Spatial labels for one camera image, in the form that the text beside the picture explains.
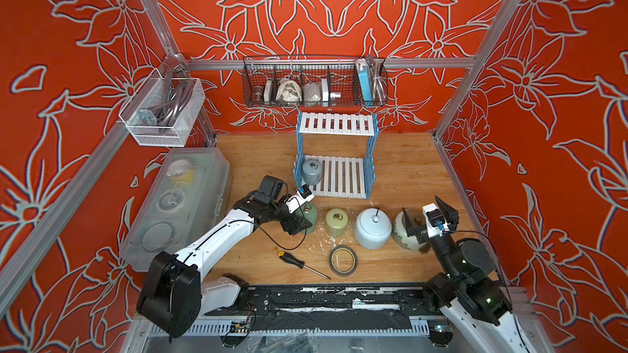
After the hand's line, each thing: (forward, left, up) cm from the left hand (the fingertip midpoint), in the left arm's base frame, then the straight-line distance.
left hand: (303, 211), depth 82 cm
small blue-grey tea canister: (+18, -2, -1) cm, 18 cm away
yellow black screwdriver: (-14, 0, -9) cm, 17 cm away
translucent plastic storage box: (-1, +38, +5) cm, 39 cm away
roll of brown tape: (-14, -10, -9) cm, 19 cm away
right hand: (-2, -33, +14) cm, 36 cm away
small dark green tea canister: (-1, -2, +3) cm, 3 cm away
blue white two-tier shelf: (+22, -15, -8) cm, 28 cm away
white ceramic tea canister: (-5, -23, 0) cm, 24 cm away
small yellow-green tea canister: (-2, -11, -2) cm, 12 cm away
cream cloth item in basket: (+37, +9, +22) cm, 44 cm away
